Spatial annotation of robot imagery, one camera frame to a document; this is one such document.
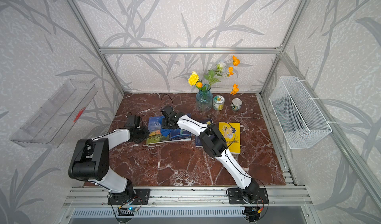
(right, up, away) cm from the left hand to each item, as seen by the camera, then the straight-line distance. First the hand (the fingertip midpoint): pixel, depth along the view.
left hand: (149, 134), depth 96 cm
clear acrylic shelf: (-35, +9, -31) cm, 47 cm away
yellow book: (+53, +1, 0) cm, 53 cm away
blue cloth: (+11, +2, -3) cm, 11 cm away
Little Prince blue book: (+20, 0, 0) cm, 20 cm away
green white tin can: (+46, +21, +9) cm, 52 cm away
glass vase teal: (+36, +23, +6) cm, 43 cm away
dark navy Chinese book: (+37, +8, +4) cm, 38 cm away
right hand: (+9, +5, +4) cm, 12 cm away
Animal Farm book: (+3, 0, 0) cm, 3 cm away
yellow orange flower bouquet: (+41, +37, -2) cm, 55 cm away
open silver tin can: (+60, +20, +12) cm, 64 cm away
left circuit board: (-1, -33, -24) cm, 41 cm away
